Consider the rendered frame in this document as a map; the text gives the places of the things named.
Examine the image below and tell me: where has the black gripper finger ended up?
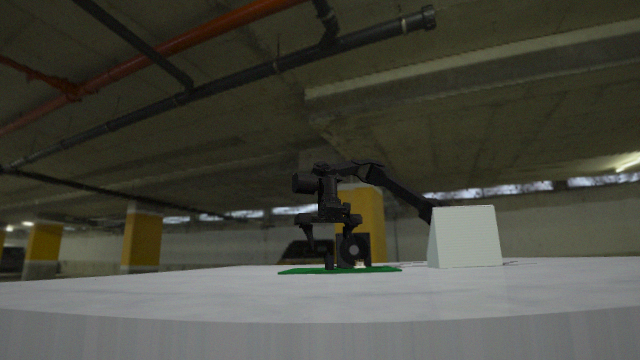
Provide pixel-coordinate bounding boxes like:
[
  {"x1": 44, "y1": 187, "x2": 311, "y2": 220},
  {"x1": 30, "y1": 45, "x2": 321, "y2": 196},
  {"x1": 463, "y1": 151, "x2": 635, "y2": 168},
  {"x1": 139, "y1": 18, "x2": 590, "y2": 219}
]
[
  {"x1": 343, "y1": 225, "x2": 358, "y2": 250},
  {"x1": 299, "y1": 224, "x2": 314, "y2": 251}
]

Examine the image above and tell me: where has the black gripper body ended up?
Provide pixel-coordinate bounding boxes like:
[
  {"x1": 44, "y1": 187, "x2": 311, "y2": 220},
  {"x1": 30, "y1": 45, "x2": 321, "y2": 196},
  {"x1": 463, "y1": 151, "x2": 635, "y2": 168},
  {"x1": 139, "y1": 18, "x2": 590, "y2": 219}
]
[{"x1": 294, "y1": 194, "x2": 363, "y2": 226}]

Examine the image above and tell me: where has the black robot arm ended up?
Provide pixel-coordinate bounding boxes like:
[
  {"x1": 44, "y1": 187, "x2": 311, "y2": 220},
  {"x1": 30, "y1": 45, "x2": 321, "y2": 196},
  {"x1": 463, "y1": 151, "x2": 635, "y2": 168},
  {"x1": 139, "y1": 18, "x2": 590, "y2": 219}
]
[{"x1": 292, "y1": 158, "x2": 452, "y2": 226}]

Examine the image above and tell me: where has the black cooling fan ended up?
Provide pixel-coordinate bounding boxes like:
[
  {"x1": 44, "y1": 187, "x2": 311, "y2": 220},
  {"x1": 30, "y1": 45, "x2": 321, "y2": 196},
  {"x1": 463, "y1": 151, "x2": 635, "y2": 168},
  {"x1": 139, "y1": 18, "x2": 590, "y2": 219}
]
[{"x1": 336, "y1": 233, "x2": 371, "y2": 267}]

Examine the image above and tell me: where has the green circuit board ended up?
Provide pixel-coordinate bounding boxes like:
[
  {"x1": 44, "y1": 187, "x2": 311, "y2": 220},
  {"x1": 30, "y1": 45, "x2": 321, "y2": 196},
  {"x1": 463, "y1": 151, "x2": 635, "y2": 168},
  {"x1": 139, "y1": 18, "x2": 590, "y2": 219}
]
[{"x1": 278, "y1": 259, "x2": 402, "y2": 275}]

